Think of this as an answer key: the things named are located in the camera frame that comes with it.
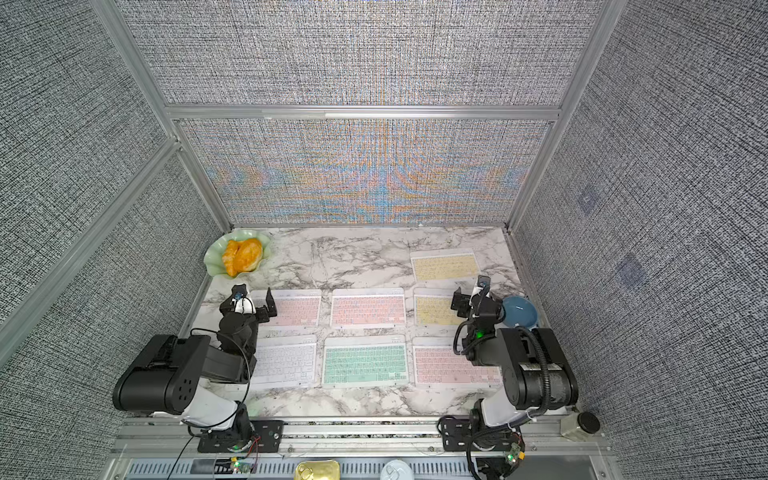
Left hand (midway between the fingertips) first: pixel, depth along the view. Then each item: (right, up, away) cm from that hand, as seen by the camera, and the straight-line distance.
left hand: (256, 288), depth 88 cm
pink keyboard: (+8, -7, +9) cm, 14 cm away
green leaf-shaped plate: (-21, +7, +15) cm, 27 cm away
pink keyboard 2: (+32, -7, +7) cm, 34 cm away
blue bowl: (+81, -8, +5) cm, 81 cm away
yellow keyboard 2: (+54, -7, +9) cm, 55 cm away
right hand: (+66, +1, +4) cm, 67 cm away
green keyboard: (+32, -21, -3) cm, 38 cm away
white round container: (+40, -37, -23) cm, 60 cm away
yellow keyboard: (+59, +6, +18) cm, 62 cm away
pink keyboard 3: (+53, -21, -3) cm, 57 cm away
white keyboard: (+9, -21, -3) cm, 23 cm away
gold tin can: (+23, -38, -22) cm, 50 cm away
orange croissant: (-10, +9, +12) cm, 18 cm away
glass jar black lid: (+82, -29, -20) cm, 89 cm away
